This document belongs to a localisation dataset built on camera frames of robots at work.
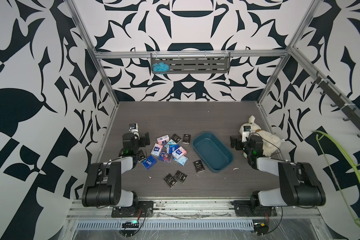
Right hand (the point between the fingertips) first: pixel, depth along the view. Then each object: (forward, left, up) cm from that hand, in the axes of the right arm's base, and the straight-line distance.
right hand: (237, 134), depth 93 cm
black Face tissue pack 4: (-24, +35, -5) cm, 43 cm away
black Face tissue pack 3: (-18, +25, -6) cm, 31 cm away
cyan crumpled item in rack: (+30, +47, +28) cm, 62 cm away
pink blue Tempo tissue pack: (-8, +50, -4) cm, 51 cm away
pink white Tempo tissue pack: (-11, +36, -2) cm, 38 cm away
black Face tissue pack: (+1, +39, -5) cm, 39 cm away
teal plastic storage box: (-12, +14, -7) cm, 20 cm away
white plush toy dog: (-12, -12, +9) cm, 19 cm away
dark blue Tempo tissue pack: (-16, +53, -4) cm, 56 cm away
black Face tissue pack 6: (-11, +59, -5) cm, 60 cm away
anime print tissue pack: (-13, +44, -4) cm, 46 cm away
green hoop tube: (-35, -28, +13) cm, 47 cm away
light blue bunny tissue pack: (-15, +35, -4) cm, 38 cm away
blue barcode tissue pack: (-8, +40, -1) cm, 41 cm away
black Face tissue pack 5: (-26, +41, -5) cm, 49 cm away
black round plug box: (-47, -2, -8) cm, 47 cm away
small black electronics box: (-45, +58, -9) cm, 74 cm away
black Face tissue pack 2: (-1, +31, -4) cm, 32 cm away
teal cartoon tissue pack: (-3, +41, -4) cm, 42 cm away
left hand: (+1, +62, +3) cm, 62 cm away
